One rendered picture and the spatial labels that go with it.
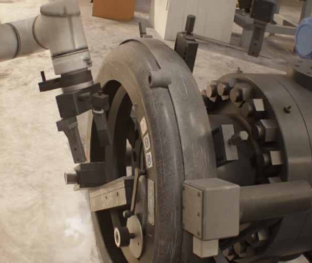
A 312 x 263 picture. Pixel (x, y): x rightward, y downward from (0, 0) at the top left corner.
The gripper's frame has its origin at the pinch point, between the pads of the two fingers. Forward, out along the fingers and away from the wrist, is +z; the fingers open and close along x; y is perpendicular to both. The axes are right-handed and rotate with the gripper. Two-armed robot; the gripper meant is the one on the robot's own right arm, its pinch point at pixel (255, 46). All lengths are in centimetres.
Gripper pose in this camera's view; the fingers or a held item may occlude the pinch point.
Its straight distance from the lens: 121.3
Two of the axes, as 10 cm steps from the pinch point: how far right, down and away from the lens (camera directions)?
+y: -9.3, -2.9, 2.2
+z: -1.5, 8.6, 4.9
